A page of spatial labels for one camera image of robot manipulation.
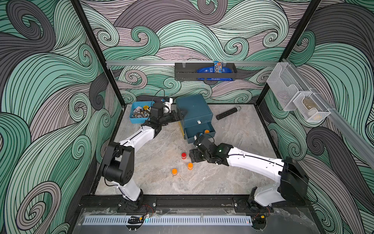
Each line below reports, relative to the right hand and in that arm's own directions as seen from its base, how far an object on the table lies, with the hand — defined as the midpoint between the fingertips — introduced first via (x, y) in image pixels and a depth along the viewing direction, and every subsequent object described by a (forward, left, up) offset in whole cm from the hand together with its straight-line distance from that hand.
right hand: (196, 153), depth 81 cm
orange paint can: (+15, -8, +1) cm, 17 cm away
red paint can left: (+3, +7, -8) cm, 11 cm away
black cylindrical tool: (+38, -29, -7) cm, 48 cm away
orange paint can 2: (-8, +13, -7) cm, 16 cm away
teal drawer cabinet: (+18, -2, +10) cm, 21 cm away
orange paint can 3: (-4, +3, -7) cm, 9 cm away
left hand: (+21, +7, +14) cm, 26 cm away
